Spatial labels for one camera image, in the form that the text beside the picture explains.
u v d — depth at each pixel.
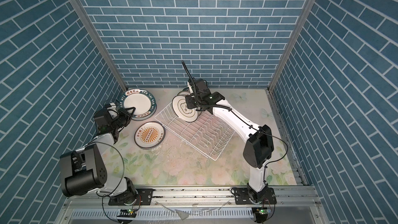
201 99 0.63
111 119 0.72
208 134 0.94
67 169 0.45
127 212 0.72
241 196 0.74
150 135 0.92
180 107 0.99
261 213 0.71
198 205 0.73
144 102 0.93
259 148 0.47
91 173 0.44
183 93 0.96
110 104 0.81
